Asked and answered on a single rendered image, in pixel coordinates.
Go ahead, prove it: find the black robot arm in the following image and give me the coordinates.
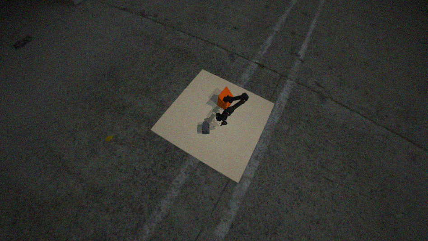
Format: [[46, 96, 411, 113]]
[[216, 93, 249, 121]]

